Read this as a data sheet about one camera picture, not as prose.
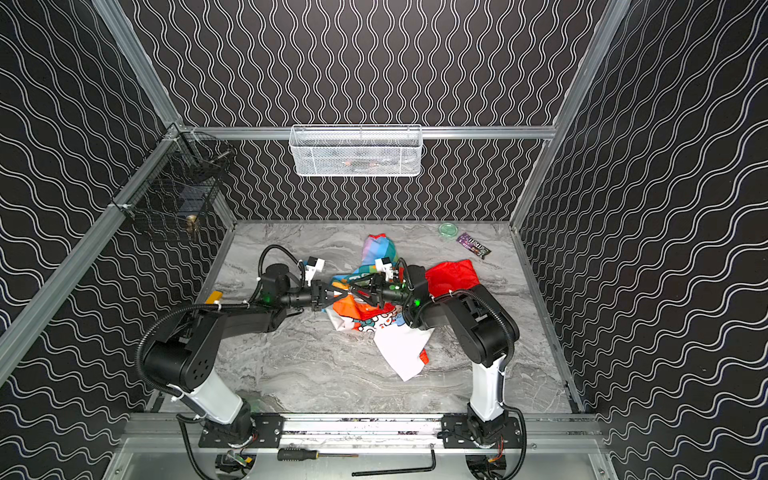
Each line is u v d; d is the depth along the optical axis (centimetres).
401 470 72
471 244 113
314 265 84
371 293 80
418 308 78
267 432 74
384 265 87
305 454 70
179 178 97
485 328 53
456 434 74
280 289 75
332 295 83
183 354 47
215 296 100
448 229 117
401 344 88
